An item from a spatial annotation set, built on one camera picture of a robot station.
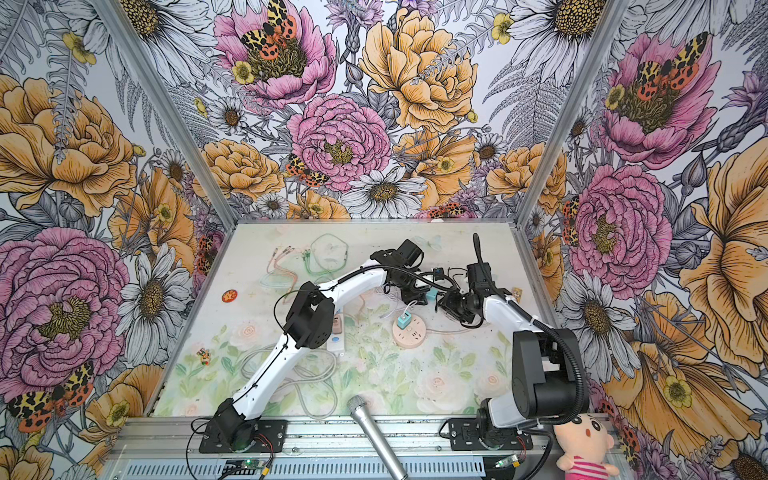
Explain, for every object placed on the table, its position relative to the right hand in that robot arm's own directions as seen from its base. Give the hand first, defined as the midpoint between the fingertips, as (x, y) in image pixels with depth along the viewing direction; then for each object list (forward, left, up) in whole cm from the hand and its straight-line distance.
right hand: (441, 312), depth 91 cm
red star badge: (+10, +68, -4) cm, 69 cm away
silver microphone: (-24, +24, -1) cm, 34 cm away
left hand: (+9, +6, -5) cm, 12 cm away
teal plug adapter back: (+8, +2, -3) cm, 8 cm away
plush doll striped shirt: (-34, -27, +2) cm, 44 cm away
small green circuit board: (-35, +48, -5) cm, 60 cm away
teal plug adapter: (-3, +11, +2) cm, 12 cm away
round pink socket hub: (-5, +9, -3) cm, 11 cm away
